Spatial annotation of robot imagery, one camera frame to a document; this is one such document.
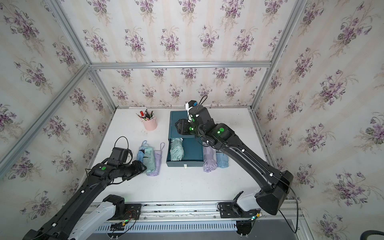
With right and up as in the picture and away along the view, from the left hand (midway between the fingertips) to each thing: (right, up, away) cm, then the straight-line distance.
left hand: (145, 170), depth 78 cm
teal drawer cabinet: (+26, +13, -2) cm, 29 cm away
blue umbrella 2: (+43, +3, +10) cm, 44 cm away
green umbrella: (+17, +12, -5) cm, 22 cm away
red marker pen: (-9, +32, +21) cm, 39 cm away
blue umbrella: (-6, +6, +10) cm, 13 cm away
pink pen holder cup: (-4, +24, +25) cm, 35 cm away
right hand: (+20, +25, -10) cm, 33 cm away
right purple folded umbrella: (+36, +4, +10) cm, 37 cm away
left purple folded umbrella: (+4, +5, +12) cm, 14 cm away
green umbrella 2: (0, +4, +6) cm, 7 cm away
